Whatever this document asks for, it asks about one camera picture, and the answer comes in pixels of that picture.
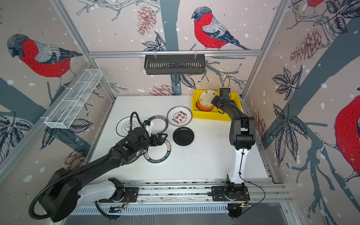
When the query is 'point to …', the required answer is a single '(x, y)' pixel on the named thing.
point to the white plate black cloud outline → (123, 127)
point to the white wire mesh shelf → (73, 98)
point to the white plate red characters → (179, 116)
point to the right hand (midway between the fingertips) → (214, 101)
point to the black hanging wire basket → (159, 64)
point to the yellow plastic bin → (213, 114)
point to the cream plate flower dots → (206, 97)
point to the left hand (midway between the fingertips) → (162, 135)
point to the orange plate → (204, 108)
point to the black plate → (183, 136)
